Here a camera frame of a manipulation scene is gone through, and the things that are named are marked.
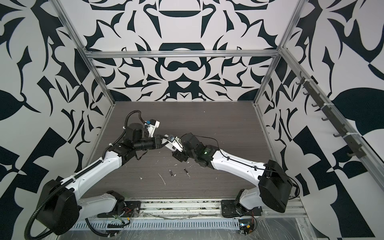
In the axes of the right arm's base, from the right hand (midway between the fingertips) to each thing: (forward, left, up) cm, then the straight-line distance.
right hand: (177, 144), depth 79 cm
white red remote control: (-2, +4, +3) cm, 6 cm away
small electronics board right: (-34, -33, -18) cm, 50 cm away
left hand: (+2, +3, +4) cm, 5 cm away
